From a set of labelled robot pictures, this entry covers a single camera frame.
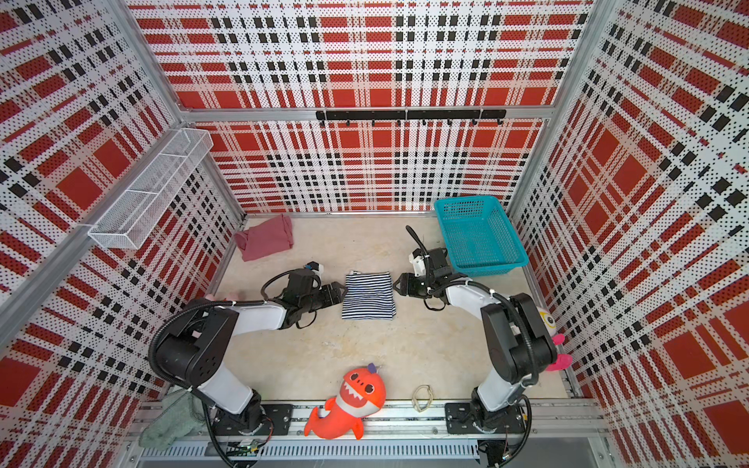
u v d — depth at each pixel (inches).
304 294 30.1
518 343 18.2
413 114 35.4
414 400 29.6
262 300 25.1
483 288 22.5
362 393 27.7
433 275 29.0
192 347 18.4
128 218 27.4
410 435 28.5
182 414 29.3
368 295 37.5
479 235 45.4
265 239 43.9
